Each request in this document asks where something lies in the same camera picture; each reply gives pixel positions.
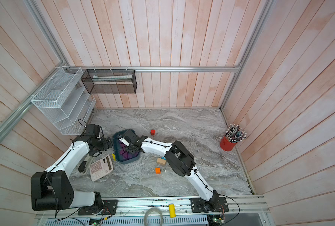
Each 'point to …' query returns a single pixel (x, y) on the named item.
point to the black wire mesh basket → (110, 81)
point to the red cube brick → (153, 132)
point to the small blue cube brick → (163, 157)
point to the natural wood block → (161, 161)
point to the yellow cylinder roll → (172, 211)
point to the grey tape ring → (152, 209)
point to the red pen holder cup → (227, 145)
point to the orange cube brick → (158, 170)
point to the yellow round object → (114, 156)
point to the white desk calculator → (100, 167)
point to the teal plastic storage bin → (123, 155)
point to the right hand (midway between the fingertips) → (130, 143)
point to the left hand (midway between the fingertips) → (105, 148)
